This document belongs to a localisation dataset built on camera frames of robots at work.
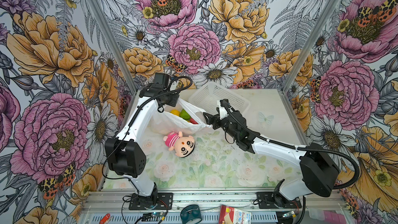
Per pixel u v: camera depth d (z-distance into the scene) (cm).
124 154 45
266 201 73
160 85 64
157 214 71
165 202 73
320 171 43
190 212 64
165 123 84
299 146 48
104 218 70
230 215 67
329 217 69
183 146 83
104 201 76
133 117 50
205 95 115
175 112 99
